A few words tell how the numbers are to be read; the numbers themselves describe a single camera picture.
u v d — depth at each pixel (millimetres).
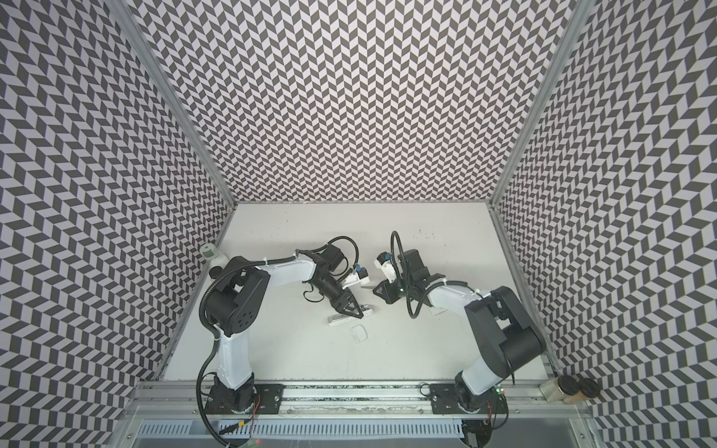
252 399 698
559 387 684
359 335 842
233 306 511
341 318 813
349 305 793
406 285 725
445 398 737
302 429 692
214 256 918
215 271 852
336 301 777
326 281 789
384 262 801
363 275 824
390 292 791
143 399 738
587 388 702
